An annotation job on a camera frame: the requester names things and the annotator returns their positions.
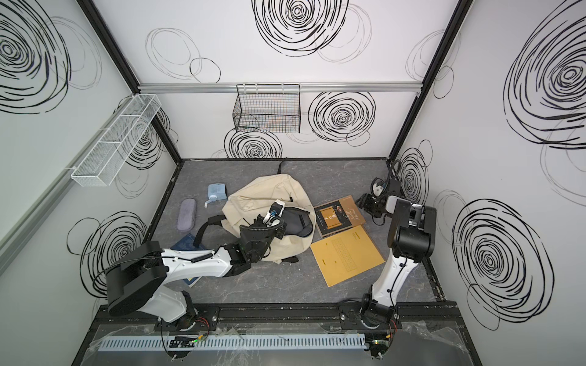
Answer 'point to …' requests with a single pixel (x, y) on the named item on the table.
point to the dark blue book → (187, 243)
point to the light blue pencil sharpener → (216, 191)
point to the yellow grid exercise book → (346, 255)
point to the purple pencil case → (187, 215)
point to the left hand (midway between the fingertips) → (282, 208)
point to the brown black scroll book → (337, 216)
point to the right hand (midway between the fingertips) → (364, 203)
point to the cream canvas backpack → (253, 203)
